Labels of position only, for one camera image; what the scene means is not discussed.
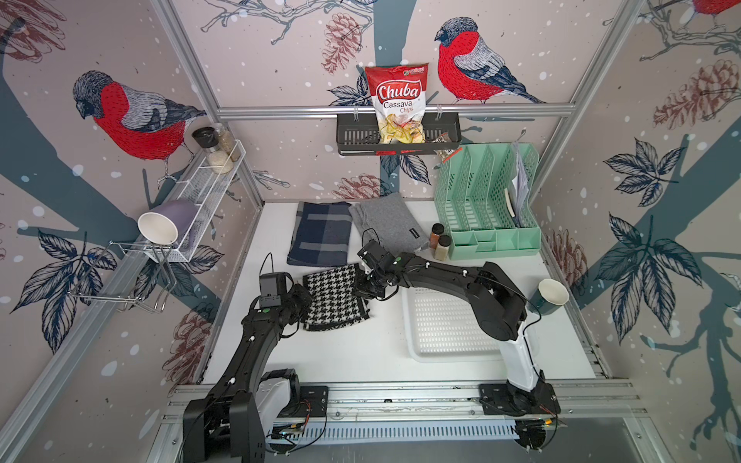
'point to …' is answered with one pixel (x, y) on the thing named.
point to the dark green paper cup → (549, 296)
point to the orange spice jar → (436, 230)
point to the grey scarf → (389, 220)
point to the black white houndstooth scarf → (334, 298)
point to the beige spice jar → (442, 250)
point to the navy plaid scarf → (321, 234)
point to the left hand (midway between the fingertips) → (317, 287)
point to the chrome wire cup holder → (129, 274)
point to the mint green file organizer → (483, 199)
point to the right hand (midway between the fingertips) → (349, 293)
